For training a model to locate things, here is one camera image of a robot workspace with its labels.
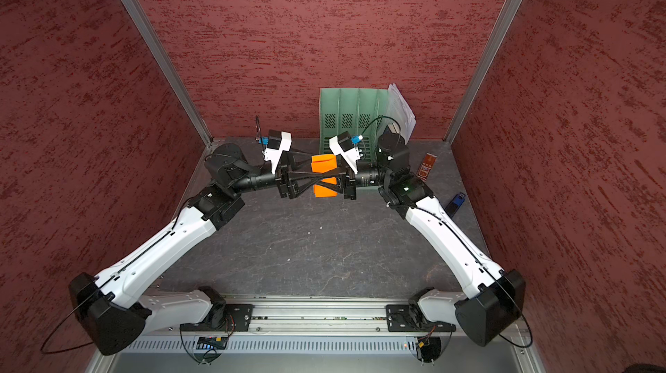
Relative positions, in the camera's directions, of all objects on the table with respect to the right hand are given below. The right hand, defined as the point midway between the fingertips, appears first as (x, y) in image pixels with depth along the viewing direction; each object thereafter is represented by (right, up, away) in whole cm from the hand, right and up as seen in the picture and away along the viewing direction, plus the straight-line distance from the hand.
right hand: (313, 185), depth 60 cm
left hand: (+1, +3, 0) cm, 4 cm away
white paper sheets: (+29, +25, +38) cm, 54 cm away
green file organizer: (+14, +28, +51) cm, 59 cm away
